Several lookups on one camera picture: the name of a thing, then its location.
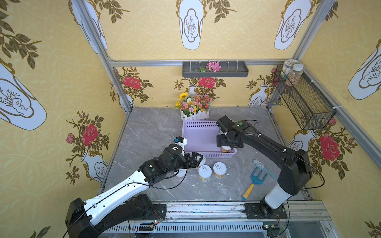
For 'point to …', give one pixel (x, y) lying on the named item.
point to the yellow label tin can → (205, 173)
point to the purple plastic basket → (202, 137)
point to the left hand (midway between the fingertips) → (192, 155)
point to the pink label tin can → (203, 161)
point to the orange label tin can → (220, 169)
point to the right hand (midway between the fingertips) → (228, 141)
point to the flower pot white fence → (194, 107)
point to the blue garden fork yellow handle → (257, 180)
